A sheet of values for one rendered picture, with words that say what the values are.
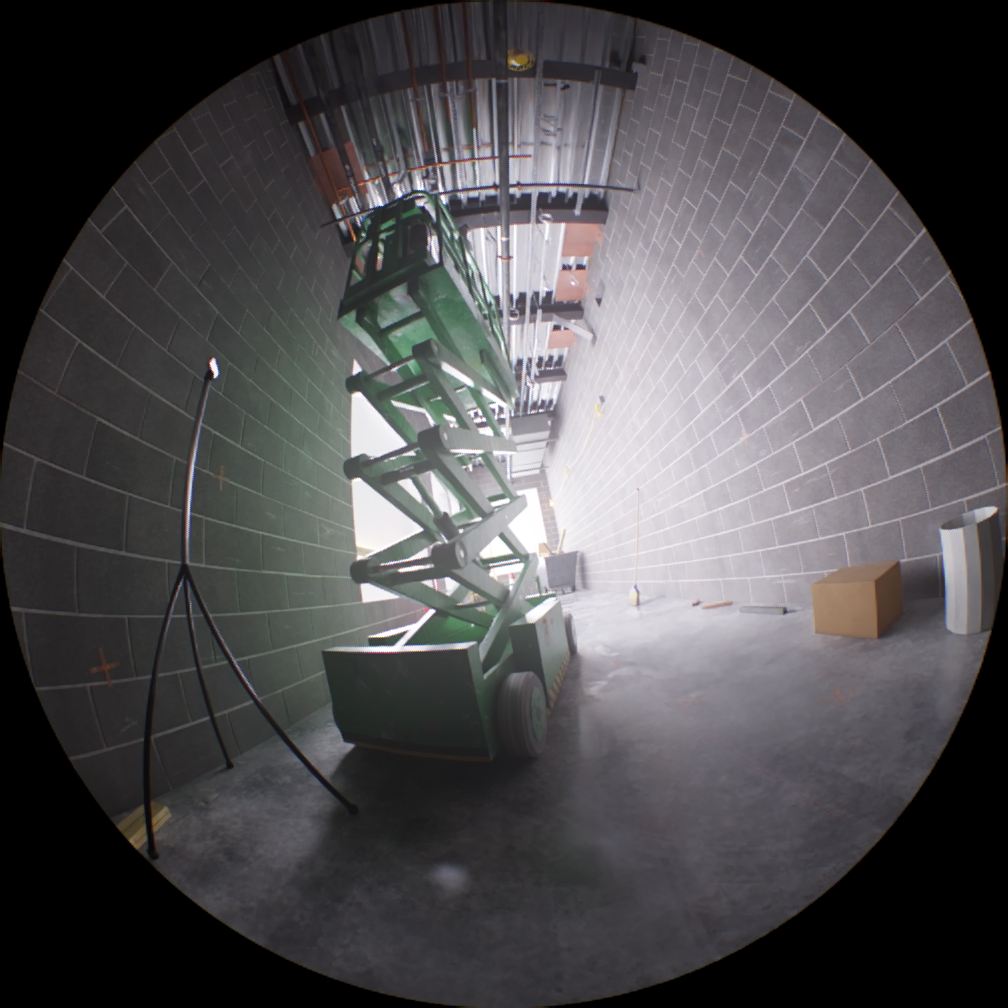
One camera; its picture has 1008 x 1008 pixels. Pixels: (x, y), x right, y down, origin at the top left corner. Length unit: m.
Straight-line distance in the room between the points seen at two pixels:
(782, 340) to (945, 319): 1.11
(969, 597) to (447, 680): 1.78
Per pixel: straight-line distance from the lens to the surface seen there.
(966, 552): 1.50
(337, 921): 0.83
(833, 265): 2.17
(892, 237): 2.05
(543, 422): 7.32
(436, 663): 0.98
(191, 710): 1.50
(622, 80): 4.03
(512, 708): 1.05
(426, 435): 1.24
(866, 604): 1.66
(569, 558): 7.79
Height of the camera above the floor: 0.63
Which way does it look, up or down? 13 degrees up
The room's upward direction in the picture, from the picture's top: 10 degrees counter-clockwise
